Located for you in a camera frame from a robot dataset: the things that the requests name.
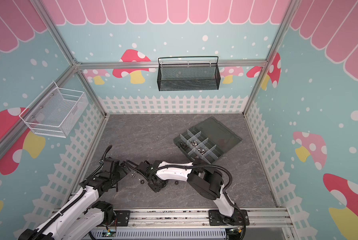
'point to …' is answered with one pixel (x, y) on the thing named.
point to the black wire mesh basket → (188, 73)
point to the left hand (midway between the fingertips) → (122, 174)
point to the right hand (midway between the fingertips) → (158, 185)
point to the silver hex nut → (133, 175)
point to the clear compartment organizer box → (208, 140)
